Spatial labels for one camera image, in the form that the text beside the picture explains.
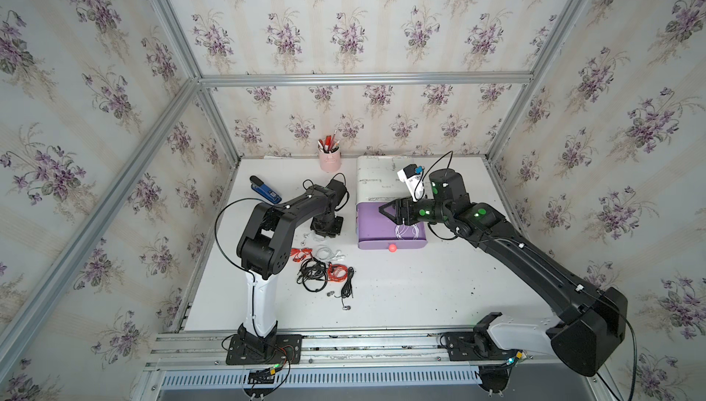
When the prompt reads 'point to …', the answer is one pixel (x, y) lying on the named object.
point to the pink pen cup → (329, 158)
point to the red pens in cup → (327, 145)
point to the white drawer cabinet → (377, 179)
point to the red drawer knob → (392, 247)
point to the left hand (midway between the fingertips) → (332, 236)
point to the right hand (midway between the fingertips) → (389, 207)
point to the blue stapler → (258, 186)
